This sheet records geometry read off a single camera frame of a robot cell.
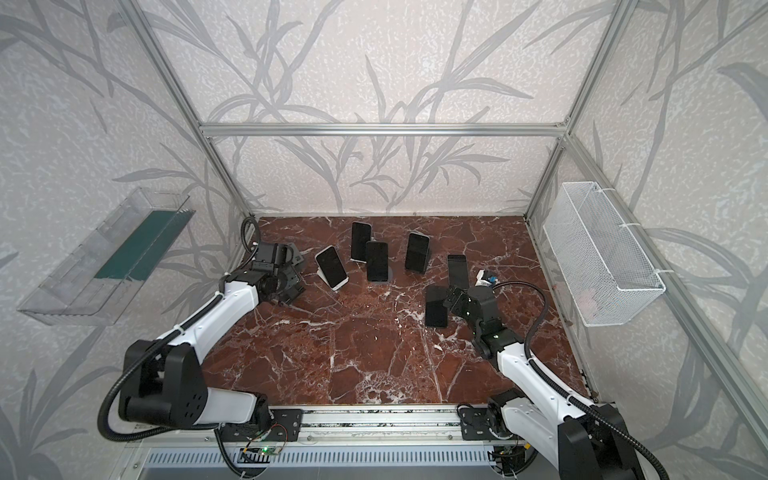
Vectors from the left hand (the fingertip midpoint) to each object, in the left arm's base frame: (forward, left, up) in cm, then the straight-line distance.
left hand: (293, 267), depth 89 cm
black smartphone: (-8, -44, -13) cm, 47 cm away
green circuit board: (-45, -1, -12) cm, 46 cm away
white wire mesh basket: (-14, -75, +24) cm, 80 cm away
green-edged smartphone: (+14, -38, -10) cm, 42 cm away
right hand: (-4, -50, 0) cm, 50 cm away
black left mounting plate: (-40, -5, -10) cm, 42 cm away
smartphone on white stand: (+2, -11, -3) cm, 11 cm away
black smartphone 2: (+4, -25, -2) cm, 25 cm away
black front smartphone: (+8, -53, -13) cm, 55 cm away
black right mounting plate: (-39, -52, -11) cm, 66 cm away
